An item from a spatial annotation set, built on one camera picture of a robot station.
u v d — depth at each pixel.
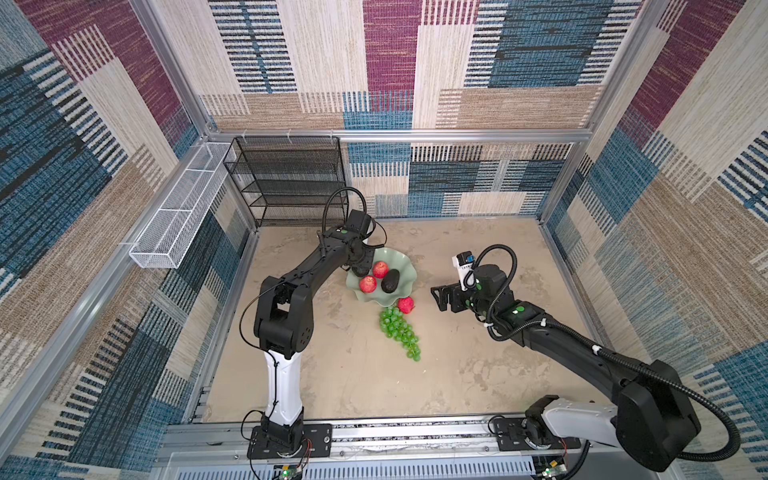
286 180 1.11
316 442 0.73
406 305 0.93
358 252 0.82
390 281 0.99
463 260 0.73
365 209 0.87
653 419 0.40
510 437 0.73
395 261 1.04
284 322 0.54
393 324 0.89
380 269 1.02
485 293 0.65
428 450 0.73
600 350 0.47
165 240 0.70
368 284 0.97
